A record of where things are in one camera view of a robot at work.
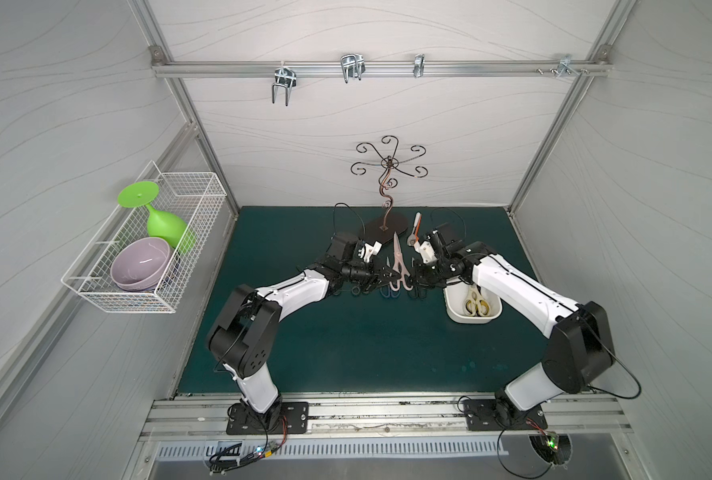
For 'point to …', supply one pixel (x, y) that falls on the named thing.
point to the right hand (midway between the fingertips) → (407, 279)
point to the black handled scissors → (418, 292)
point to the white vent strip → (341, 448)
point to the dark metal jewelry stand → (387, 225)
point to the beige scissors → (475, 305)
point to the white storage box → (456, 294)
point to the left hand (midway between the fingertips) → (402, 279)
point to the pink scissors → (400, 267)
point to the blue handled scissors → (386, 292)
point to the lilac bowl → (140, 264)
